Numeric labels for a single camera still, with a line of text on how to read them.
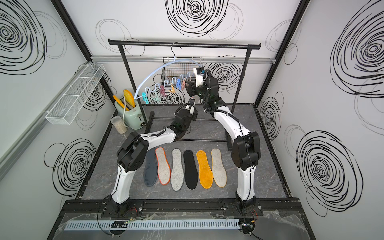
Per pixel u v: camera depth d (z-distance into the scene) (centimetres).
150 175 85
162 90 67
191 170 87
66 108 72
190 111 76
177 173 85
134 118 96
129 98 97
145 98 63
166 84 68
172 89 74
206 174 84
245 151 51
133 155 54
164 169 86
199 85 73
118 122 96
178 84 72
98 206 74
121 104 94
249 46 59
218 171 86
